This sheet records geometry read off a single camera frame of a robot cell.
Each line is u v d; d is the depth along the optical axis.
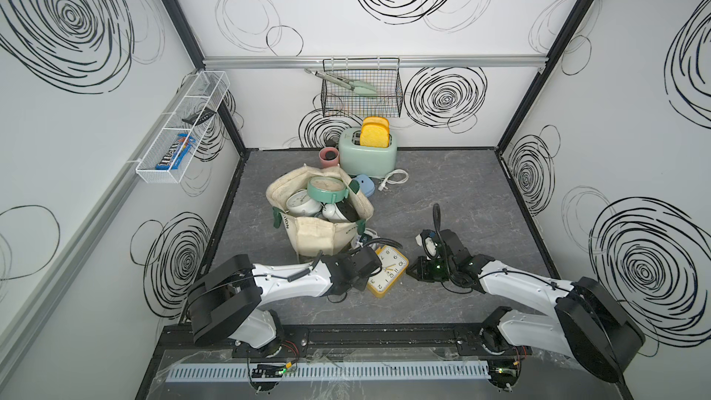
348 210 0.88
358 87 0.92
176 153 0.67
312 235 0.77
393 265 0.85
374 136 0.99
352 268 0.63
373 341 0.75
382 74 0.94
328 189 0.86
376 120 0.99
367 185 1.05
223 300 0.42
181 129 0.71
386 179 1.05
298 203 0.89
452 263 0.67
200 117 0.76
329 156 1.05
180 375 0.69
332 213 0.83
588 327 0.41
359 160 1.05
